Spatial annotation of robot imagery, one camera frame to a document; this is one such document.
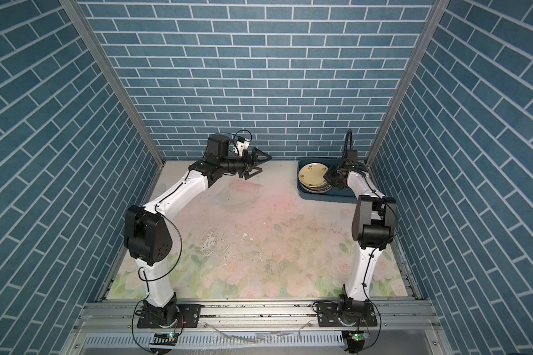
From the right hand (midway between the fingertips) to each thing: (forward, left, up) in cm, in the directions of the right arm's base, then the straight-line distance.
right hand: (328, 177), depth 102 cm
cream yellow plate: (+4, +8, -3) cm, 9 cm away
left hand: (-13, +25, +19) cm, 34 cm away
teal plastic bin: (-7, -3, -4) cm, 9 cm away
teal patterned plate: (-2, +5, -7) cm, 9 cm away
